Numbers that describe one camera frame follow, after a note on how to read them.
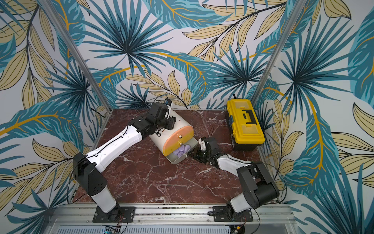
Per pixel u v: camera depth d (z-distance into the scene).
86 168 0.43
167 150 0.80
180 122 0.82
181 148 0.93
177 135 0.79
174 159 0.85
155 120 0.59
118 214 0.68
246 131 0.86
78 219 0.72
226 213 0.71
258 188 0.44
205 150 0.79
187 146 0.92
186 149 0.90
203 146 0.84
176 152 0.88
